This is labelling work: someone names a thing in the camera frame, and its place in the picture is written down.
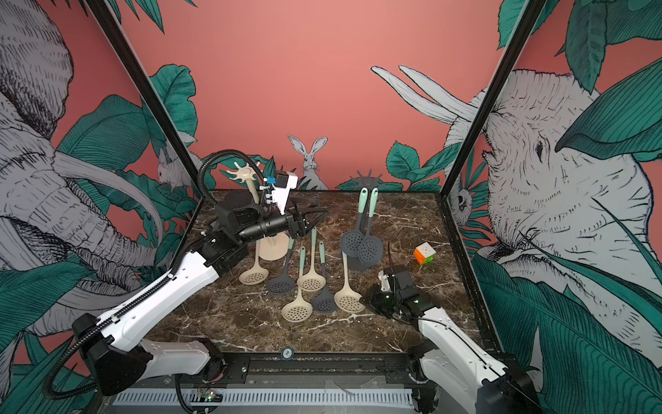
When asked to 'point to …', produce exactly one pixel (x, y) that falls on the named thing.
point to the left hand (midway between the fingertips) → (323, 205)
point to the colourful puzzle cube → (424, 254)
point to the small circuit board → (205, 395)
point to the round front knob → (287, 353)
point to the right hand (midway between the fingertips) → (358, 296)
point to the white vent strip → (281, 398)
